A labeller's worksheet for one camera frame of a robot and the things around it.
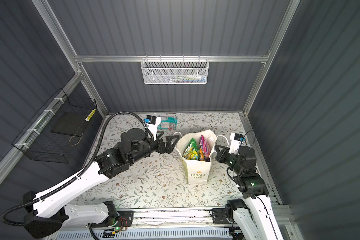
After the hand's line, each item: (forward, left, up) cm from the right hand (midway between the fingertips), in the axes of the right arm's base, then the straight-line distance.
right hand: (217, 147), depth 71 cm
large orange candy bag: (+1, +7, -9) cm, 11 cm away
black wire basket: (+5, +81, +5) cm, 81 cm away
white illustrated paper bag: (-8, +10, -9) cm, 16 cm away
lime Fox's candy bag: (+2, +12, -8) cm, 15 cm away
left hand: (0, +21, +11) cm, 24 cm away
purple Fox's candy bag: (+2, +6, -4) cm, 7 cm away
